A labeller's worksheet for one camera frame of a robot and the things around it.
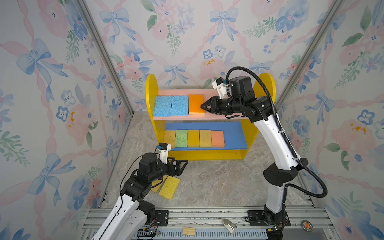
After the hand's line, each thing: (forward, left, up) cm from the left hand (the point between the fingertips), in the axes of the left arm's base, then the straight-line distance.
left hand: (181, 159), depth 72 cm
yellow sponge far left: (-9, +15, -19) cm, 26 cm away
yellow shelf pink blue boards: (+22, -32, -7) cm, 39 cm away
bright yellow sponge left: (-7, +7, -19) cm, 22 cm away
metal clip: (-25, -23, -18) cm, 38 cm away
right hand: (+15, -10, +21) cm, 28 cm away
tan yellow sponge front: (+15, -13, -5) cm, 20 cm away
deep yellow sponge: (+16, -6, -5) cm, 18 cm away
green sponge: (+15, +1, -5) cm, 16 cm away
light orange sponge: (+14, -19, -4) cm, 24 cm away
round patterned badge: (-25, -61, -20) cm, 69 cm away
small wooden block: (-27, -4, -20) cm, 34 cm away
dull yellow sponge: (+17, +8, -4) cm, 19 cm away
